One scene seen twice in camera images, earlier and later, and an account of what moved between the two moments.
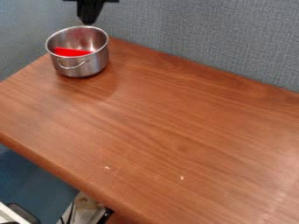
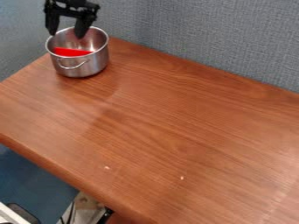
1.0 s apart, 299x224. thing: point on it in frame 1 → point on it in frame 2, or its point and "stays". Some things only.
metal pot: (79, 51) stays
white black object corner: (14, 213) stays
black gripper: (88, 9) → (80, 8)
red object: (66, 52) stays
